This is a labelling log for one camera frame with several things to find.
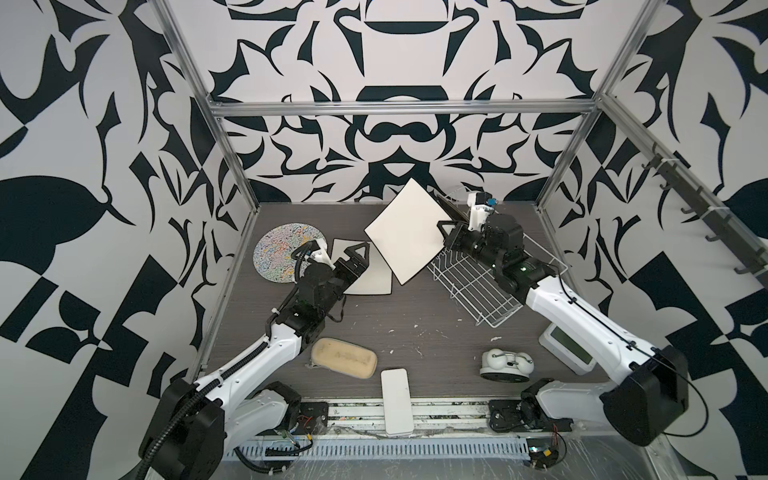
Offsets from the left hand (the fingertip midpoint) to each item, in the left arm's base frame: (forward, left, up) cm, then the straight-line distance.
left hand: (364, 246), depth 76 cm
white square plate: (+2, -2, -20) cm, 21 cm away
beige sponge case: (-20, +6, -21) cm, 30 cm away
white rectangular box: (-32, -7, -23) cm, 40 cm away
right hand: (+3, -19, +6) cm, 20 cm away
